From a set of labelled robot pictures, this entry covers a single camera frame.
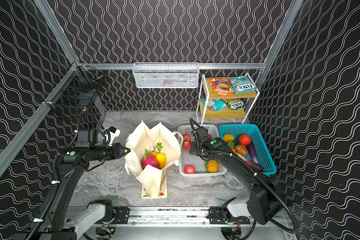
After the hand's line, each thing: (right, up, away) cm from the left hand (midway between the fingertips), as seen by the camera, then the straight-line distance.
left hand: (131, 150), depth 70 cm
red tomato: (+63, +3, +23) cm, 67 cm away
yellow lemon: (+12, -8, +14) cm, 20 cm away
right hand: (+32, -2, +13) cm, 34 cm away
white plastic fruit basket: (+31, -12, +21) cm, 39 cm away
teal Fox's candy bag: (+57, +35, +13) cm, 68 cm away
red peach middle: (+27, 0, +25) cm, 37 cm away
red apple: (+28, -13, +15) cm, 34 cm away
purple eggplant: (+68, -5, +23) cm, 72 cm away
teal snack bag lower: (+46, +25, +28) cm, 59 cm away
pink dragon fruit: (+7, -6, +8) cm, 12 cm away
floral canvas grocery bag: (+10, -15, +3) cm, 19 cm away
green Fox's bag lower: (+59, +27, +30) cm, 71 cm away
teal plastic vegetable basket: (+72, -7, +17) cm, 75 cm away
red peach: (+27, +4, +28) cm, 39 cm away
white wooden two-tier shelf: (+46, +28, +13) cm, 56 cm away
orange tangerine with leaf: (+8, -3, +24) cm, 26 cm away
